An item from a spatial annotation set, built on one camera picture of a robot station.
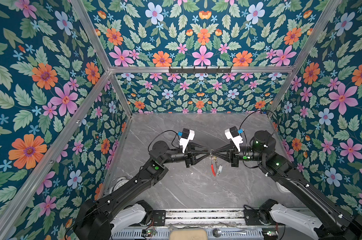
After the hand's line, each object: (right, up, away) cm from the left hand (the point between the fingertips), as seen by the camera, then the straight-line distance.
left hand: (209, 152), depth 57 cm
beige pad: (-8, -39, +9) cm, 41 cm away
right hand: (+3, -1, +3) cm, 4 cm away
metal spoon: (+5, -39, +11) cm, 41 cm away
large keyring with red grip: (+2, -7, +4) cm, 8 cm away
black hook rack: (-2, +46, +36) cm, 58 cm away
